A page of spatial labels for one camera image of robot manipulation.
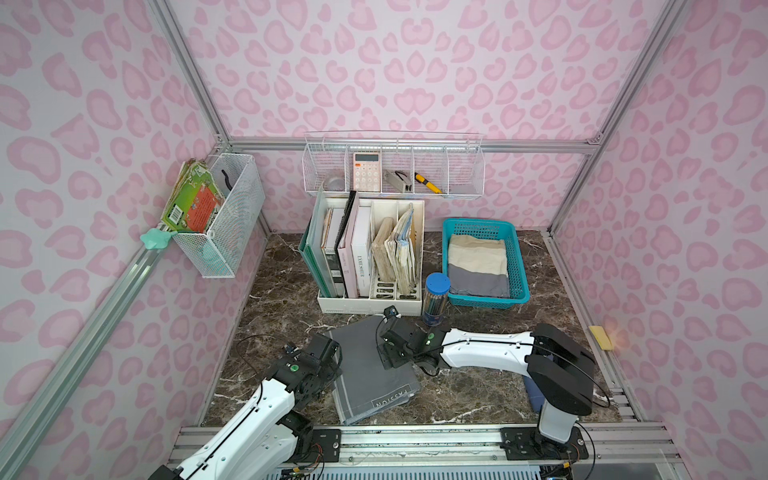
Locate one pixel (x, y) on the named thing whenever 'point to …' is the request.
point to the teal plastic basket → (516, 262)
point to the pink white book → (354, 250)
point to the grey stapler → (398, 179)
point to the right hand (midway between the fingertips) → (391, 348)
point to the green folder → (311, 249)
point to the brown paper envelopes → (394, 250)
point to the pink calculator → (366, 169)
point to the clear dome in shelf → (334, 184)
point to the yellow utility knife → (427, 183)
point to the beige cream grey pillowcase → (477, 267)
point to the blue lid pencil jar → (436, 296)
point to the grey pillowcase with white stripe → (367, 386)
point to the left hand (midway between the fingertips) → (326, 372)
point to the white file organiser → (382, 294)
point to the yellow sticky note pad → (602, 337)
